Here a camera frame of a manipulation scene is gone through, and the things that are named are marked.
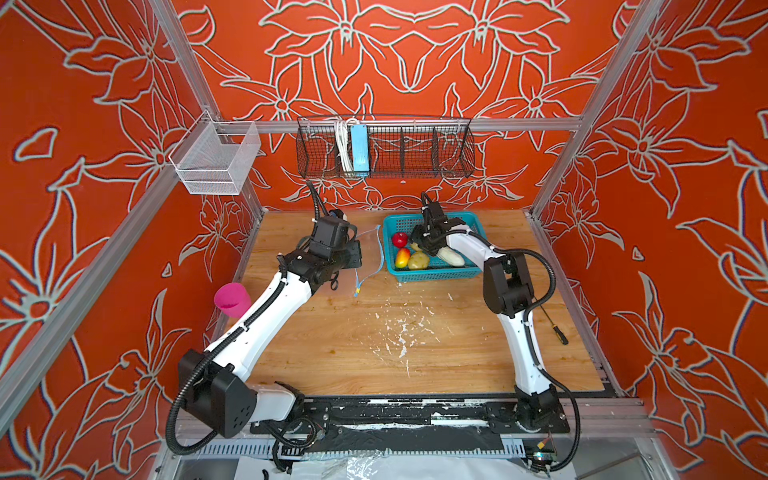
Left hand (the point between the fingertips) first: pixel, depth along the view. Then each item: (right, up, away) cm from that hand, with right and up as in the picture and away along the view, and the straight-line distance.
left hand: (354, 246), depth 79 cm
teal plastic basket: (+27, -8, +22) cm, 35 cm away
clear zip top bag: (+5, -3, +8) cm, 10 cm away
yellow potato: (+20, -6, +19) cm, 28 cm away
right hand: (+18, +2, +27) cm, 32 cm away
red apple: (+14, +2, +27) cm, 31 cm away
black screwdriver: (+60, -26, +9) cm, 66 cm away
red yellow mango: (+15, -5, +22) cm, 27 cm away
